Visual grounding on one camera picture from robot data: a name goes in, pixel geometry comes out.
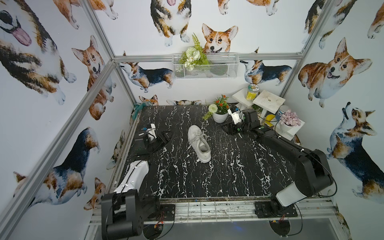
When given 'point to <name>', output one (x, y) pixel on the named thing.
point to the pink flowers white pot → (288, 120)
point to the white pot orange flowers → (219, 109)
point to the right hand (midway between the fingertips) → (229, 120)
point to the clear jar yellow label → (252, 92)
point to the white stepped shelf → (269, 103)
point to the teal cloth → (138, 107)
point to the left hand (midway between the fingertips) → (169, 130)
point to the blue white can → (282, 109)
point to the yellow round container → (269, 117)
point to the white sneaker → (200, 143)
